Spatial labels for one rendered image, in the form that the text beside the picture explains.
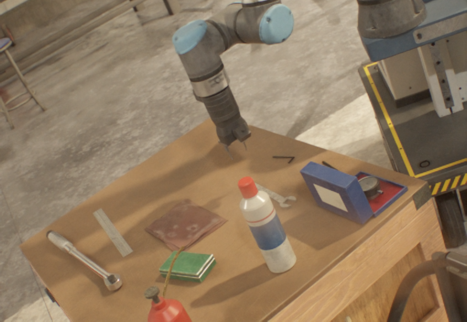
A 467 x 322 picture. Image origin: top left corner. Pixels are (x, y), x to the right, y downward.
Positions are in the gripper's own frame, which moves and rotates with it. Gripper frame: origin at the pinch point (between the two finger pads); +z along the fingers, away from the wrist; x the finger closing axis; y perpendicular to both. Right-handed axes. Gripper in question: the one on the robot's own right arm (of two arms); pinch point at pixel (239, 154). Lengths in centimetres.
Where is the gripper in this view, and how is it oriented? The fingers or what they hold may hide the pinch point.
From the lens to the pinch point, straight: 173.1
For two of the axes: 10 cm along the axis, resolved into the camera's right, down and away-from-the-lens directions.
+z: 3.7, 8.2, 4.4
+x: 7.8, -5.3, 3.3
